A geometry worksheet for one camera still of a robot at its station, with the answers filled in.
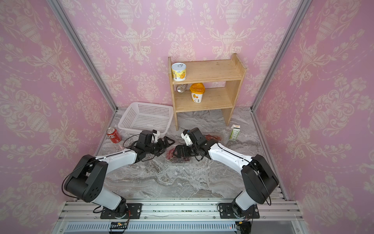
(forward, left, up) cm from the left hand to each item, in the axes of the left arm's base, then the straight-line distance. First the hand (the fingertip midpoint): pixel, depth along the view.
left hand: (172, 146), depth 88 cm
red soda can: (+8, +39, 0) cm, 39 cm away
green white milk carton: (+9, -40, +3) cm, 41 cm away
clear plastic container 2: (+15, -35, -9) cm, 39 cm away
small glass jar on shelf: (+33, -5, +19) cm, 38 cm away
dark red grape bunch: (-3, +2, -5) cm, 6 cm away
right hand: (-6, -5, +2) cm, 8 cm away
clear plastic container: (-6, -3, -6) cm, 9 cm away
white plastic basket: (+32, +29, -10) cm, 45 cm away
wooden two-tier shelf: (+46, -26, +12) cm, 54 cm away
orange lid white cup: (+27, -15, +22) cm, 38 cm away
